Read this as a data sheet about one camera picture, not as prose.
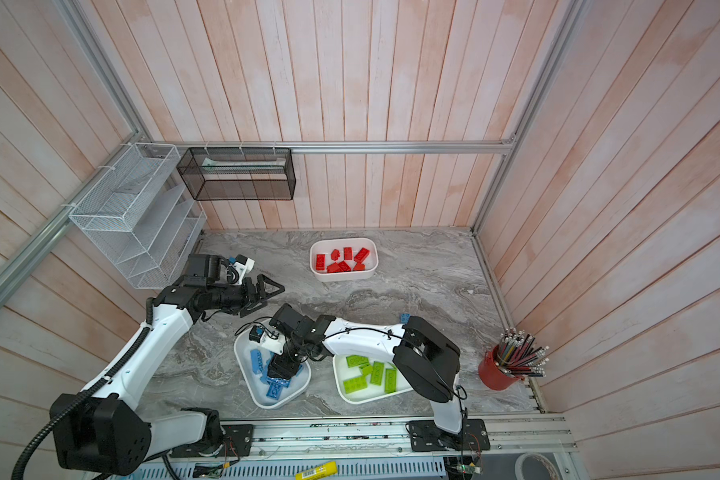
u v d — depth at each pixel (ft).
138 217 2.37
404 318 3.12
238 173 3.47
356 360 2.84
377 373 2.75
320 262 3.51
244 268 2.43
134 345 1.50
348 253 3.60
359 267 3.51
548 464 2.26
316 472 2.21
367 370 2.73
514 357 2.50
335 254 3.63
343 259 3.62
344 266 3.51
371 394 2.64
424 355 1.70
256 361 2.82
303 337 2.07
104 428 1.28
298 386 2.52
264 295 2.24
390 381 2.68
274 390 2.62
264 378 2.68
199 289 2.01
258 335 2.30
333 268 3.44
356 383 2.67
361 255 3.62
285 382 2.62
